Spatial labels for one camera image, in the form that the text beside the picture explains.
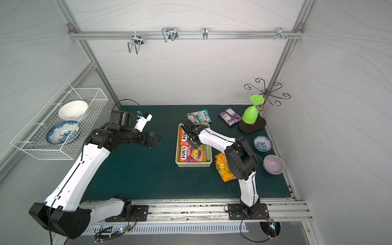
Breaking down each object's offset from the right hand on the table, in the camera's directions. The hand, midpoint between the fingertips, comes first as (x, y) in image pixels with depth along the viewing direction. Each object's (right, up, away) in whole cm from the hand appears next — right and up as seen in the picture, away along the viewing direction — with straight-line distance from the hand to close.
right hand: (202, 135), depth 93 cm
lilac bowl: (+42, -17, -5) cm, 46 cm away
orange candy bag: (-11, -10, -3) cm, 15 cm away
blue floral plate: (-61, +4, -29) cm, 68 cm away
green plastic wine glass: (+27, +12, -8) cm, 31 cm away
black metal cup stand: (+36, +24, -10) cm, 44 cm away
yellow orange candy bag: (+12, -17, -8) cm, 22 cm away
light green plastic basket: (+4, -14, -3) cm, 15 cm away
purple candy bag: (+21, +12, +18) cm, 30 cm away
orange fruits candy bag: (-12, -2, +2) cm, 12 cm away
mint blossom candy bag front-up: (-2, +12, +19) cm, 22 cm away
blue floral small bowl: (+38, -5, +2) cm, 39 cm away
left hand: (-24, +3, -21) cm, 32 cm away
